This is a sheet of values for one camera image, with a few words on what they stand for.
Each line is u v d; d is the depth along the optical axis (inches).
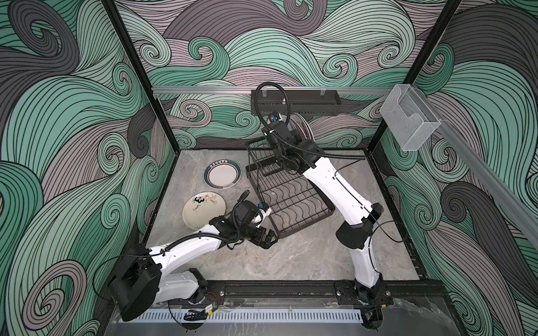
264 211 28.7
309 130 30.6
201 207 37.5
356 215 18.7
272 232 28.0
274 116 24.2
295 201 37.9
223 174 42.4
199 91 74.1
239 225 24.4
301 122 30.9
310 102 37.4
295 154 19.3
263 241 27.5
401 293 29.3
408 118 31.3
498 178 22.5
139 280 15.7
